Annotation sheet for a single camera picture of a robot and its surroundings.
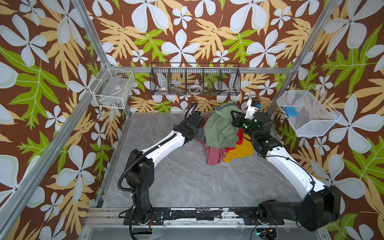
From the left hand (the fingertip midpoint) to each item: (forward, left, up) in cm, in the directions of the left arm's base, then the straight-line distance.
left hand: (195, 127), depth 88 cm
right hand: (-2, -17, +16) cm, 24 cm away
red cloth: (-8, -26, -2) cm, 27 cm away
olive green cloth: (-8, -12, +6) cm, 16 cm away
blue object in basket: (+6, -56, +8) cm, 57 cm away
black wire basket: (+32, +2, +13) cm, 34 cm away
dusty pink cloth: (-12, -12, -12) cm, 21 cm away
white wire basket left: (+17, +49, +15) cm, 54 cm away
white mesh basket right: (-2, -63, +12) cm, 64 cm away
